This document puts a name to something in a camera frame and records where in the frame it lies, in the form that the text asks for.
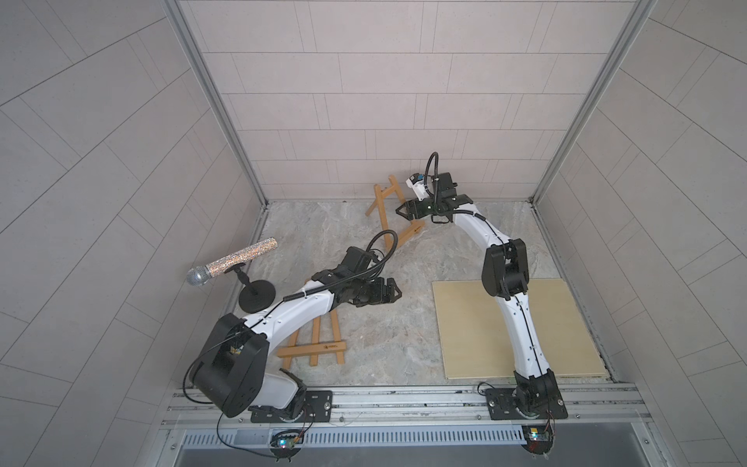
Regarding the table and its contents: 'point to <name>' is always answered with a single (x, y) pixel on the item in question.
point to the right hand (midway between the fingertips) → (405, 205)
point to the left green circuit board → (286, 445)
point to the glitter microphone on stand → (257, 296)
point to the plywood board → (474, 344)
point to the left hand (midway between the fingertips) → (395, 294)
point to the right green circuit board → (539, 438)
